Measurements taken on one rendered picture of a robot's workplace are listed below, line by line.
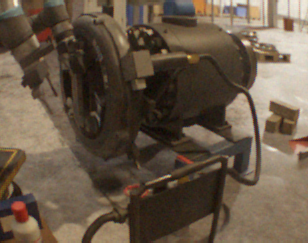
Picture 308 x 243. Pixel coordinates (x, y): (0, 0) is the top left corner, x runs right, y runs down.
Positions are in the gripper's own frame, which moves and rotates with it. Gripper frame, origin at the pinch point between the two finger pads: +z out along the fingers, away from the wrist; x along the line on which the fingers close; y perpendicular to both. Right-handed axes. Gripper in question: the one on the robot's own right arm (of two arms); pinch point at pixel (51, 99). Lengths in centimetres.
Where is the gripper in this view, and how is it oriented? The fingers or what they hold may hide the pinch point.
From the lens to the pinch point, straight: 106.7
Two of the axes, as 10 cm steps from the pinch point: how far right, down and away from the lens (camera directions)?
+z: 3.9, 7.8, 4.9
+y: -9.1, 3.9, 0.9
